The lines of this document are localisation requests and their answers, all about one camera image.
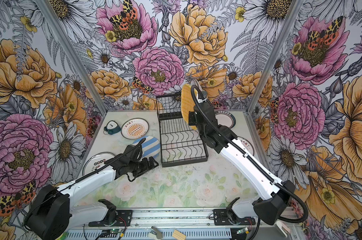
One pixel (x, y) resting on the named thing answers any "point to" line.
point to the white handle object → (284, 229)
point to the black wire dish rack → (180, 143)
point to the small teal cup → (111, 128)
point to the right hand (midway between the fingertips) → (195, 113)
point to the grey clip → (154, 234)
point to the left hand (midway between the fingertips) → (151, 171)
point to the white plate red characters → (96, 161)
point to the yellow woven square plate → (187, 104)
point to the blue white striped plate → (150, 147)
